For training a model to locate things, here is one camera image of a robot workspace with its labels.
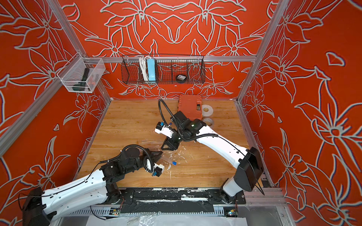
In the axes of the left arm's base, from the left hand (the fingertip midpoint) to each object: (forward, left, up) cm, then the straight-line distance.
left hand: (160, 148), depth 74 cm
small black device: (+48, -8, +13) cm, 51 cm away
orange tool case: (+43, -16, -10) cm, 47 cm away
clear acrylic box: (+41, +58, +17) cm, 73 cm away
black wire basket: (+54, 0, +15) cm, 56 cm away
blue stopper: (-8, -9, +1) cm, 11 cm away
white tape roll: (+42, -30, -14) cm, 53 cm away
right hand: (0, -1, +5) cm, 5 cm away
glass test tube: (+13, +8, -17) cm, 22 cm away
